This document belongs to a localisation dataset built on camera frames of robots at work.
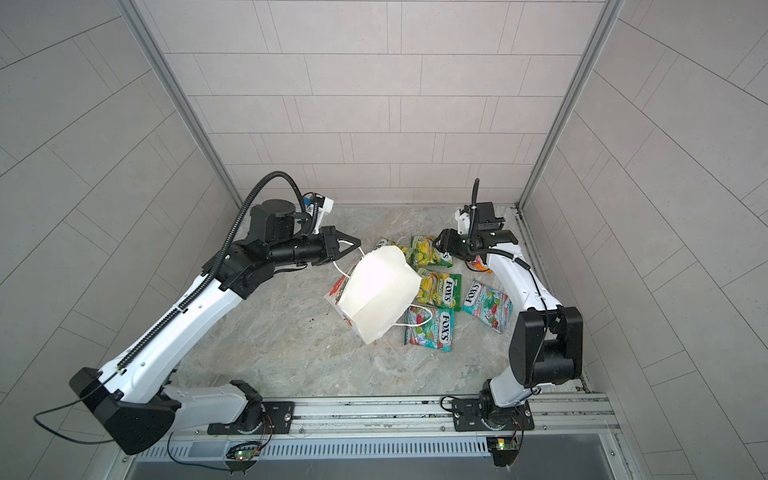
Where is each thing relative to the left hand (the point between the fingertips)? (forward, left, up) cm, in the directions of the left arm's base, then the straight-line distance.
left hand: (366, 243), depth 62 cm
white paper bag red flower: (+6, 0, -34) cm, 35 cm away
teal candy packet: (-6, -16, -32) cm, 36 cm away
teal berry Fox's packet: (+1, -34, -32) cm, 47 cm away
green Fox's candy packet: (+6, -20, -33) cm, 39 cm away
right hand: (+14, -19, -19) cm, 30 cm away
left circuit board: (-35, +26, -31) cm, 53 cm away
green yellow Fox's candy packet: (+20, -15, -32) cm, 40 cm away
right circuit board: (-34, -32, -35) cm, 58 cm away
